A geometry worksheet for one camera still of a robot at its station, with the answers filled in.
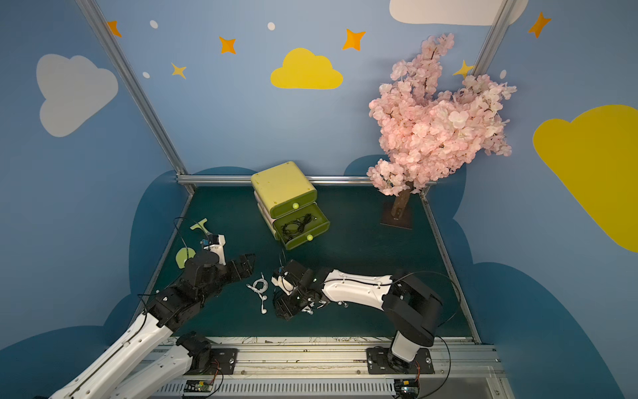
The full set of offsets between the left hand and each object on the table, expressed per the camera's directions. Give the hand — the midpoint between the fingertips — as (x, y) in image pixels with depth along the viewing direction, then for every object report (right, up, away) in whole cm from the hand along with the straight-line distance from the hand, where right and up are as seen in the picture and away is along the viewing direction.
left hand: (244, 254), depth 76 cm
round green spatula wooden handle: (-33, -4, +23) cm, 40 cm away
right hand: (+12, -18, +4) cm, 22 cm away
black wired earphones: (+17, +10, +22) cm, 30 cm away
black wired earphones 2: (+11, +5, +18) cm, 22 cm away
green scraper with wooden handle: (-28, +8, +28) cm, 40 cm away
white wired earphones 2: (+31, -19, +10) cm, 37 cm away
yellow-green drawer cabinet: (+11, +18, +12) cm, 24 cm away
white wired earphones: (+2, -16, +12) cm, 20 cm away
